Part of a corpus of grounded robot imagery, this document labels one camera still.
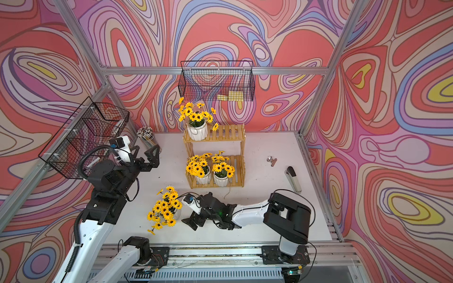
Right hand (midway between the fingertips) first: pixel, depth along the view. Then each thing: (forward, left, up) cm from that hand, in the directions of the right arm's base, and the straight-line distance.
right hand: (190, 214), depth 80 cm
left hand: (+15, +10, +32) cm, 37 cm away
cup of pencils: (+40, +26, +13) cm, 50 cm away
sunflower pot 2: (+17, -4, +14) cm, 23 cm away
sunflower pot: (-2, +8, +10) cm, 13 cm away
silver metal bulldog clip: (+34, -44, -4) cm, 55 cm away
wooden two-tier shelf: (+22, -13, +11) cm, 28 cm away
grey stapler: (+18, -53, -3) cm, 56 cm away
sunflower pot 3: (+19, -15, +5) cm, 25 cm away
